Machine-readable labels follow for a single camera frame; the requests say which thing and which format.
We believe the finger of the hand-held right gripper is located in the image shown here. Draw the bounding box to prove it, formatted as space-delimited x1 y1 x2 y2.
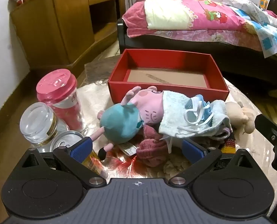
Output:
254 113 277 168

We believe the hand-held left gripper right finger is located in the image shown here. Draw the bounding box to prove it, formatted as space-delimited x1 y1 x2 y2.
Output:
168 139 258 187

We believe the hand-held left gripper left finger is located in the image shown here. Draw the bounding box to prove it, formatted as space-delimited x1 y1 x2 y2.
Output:
22 137 107 188

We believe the beige plush toy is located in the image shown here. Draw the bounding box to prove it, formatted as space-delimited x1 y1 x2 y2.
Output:
225 101 255 133

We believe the striped knitted sock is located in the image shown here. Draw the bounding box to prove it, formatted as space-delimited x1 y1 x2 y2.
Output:
221 138 237 154

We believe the dark pink knitted cloth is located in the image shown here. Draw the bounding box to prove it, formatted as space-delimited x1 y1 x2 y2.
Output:
136 125 174 167

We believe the light blue towel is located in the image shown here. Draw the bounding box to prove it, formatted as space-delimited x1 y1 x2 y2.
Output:
159 91 232 138

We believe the pink pig plush toy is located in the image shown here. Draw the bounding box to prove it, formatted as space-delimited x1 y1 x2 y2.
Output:
90 86 164 161

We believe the blue face mask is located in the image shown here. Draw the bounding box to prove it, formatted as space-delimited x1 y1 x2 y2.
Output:
177 94 215 133

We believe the red cardboard box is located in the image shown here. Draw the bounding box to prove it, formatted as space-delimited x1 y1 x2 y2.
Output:
108 49 230 104

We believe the drink can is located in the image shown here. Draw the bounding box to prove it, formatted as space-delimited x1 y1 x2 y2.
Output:
50 131 106 174

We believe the clear glass jar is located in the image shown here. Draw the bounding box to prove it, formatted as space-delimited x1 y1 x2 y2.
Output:
19 102 70 147

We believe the floral tablecloth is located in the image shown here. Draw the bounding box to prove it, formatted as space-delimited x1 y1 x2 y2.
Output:
24 75 277 215

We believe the pink lid plastic jar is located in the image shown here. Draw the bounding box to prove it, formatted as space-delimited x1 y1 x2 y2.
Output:
36 69 84 131

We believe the white blue patchwork blanket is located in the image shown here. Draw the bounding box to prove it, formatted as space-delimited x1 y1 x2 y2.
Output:
190 0 277 59

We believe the dark wooden bed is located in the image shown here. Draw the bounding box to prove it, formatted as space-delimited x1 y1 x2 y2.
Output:
117 0 277 89

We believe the wooden cabinet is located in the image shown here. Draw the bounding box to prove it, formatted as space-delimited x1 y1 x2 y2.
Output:
10 0 126 69

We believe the pink printed quilt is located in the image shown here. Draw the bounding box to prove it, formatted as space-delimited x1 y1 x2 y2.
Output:
122 0 277 52

